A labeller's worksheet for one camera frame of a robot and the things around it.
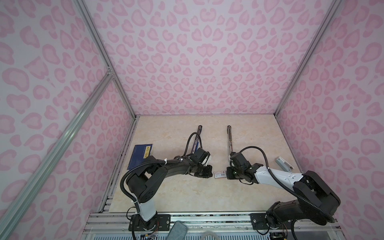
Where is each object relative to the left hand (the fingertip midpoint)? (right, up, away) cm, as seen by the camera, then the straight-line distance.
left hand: (214, 173), depth 87 cm
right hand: (+8, 0, +1) cm, 8 cm away
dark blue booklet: (-47, +11, +12) cm, 50 cm away
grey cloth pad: (-19, -21, -18) cm, 33 cm away
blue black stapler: (-11, +15, +14) cm, 23 cm away
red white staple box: (+3, -1, +2) cm, 4 cm away
